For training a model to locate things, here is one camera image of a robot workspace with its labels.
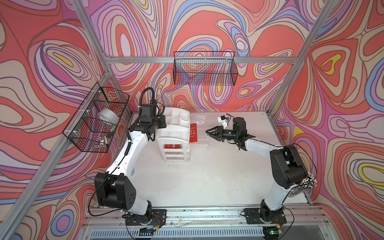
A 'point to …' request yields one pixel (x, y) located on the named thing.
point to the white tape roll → (109, 115)
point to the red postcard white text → (193, 137)
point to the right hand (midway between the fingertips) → (207, 136)
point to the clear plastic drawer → (206, 120)
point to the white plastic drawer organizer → (174, 139)
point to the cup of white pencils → (308, 183)
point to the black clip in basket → (110, 134)
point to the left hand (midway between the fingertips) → (163, 118)
